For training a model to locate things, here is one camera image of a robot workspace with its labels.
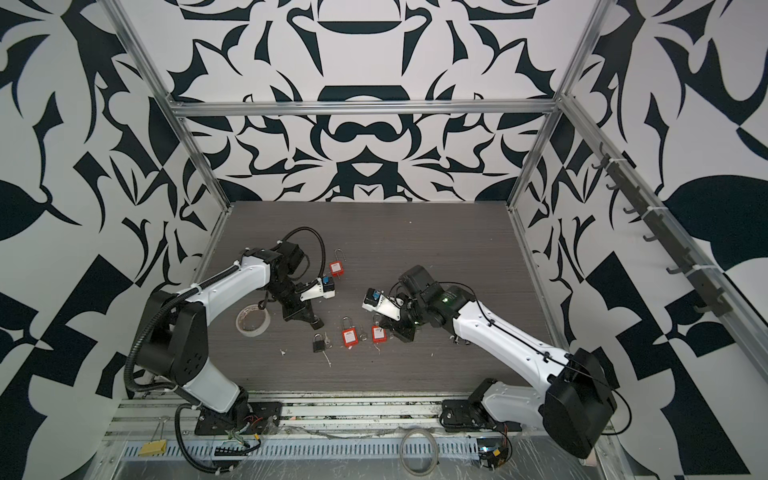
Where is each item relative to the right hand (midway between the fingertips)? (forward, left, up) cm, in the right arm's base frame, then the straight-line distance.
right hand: (384, 320), depth 77 cm
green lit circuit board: (-27, -25, -14) cm, 39 cm away
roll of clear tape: (+2, +39, -11) cm, 41 cm away
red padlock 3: (+22, +16, -10) cm, 29 cm away
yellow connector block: (-26, +54, -11) cm, 60 cm away
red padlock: (+1, +10, -12) cm, 16 cm away
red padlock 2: (+1, +2, -12) cm, 12 cm away
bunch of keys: (-2, -20, -13) cm, 24 cm away
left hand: (+5, +21, -6) cm, 23 cm away
